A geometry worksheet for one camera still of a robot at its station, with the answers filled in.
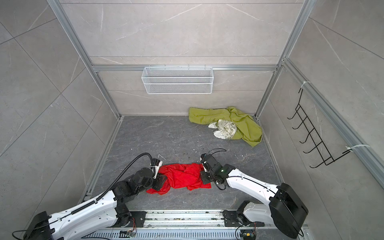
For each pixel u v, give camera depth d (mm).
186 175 821
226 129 1032
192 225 730
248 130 991
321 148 647
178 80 1009
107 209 520
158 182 699
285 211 399
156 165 698
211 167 635
